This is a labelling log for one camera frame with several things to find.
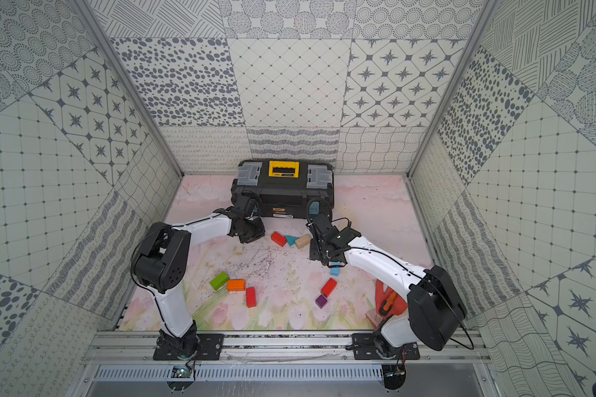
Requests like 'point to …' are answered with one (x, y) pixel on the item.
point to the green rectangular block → (219, 280)
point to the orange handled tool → (386, 307)
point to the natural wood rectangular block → (303, 241)
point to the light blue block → (335, 271)
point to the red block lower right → (329, 287)
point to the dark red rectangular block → (251, 297)
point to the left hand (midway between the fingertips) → (272, 234)
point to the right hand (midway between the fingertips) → (320, 254)
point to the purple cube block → (320, 301)
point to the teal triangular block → (290, 239)
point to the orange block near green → (236, 285)
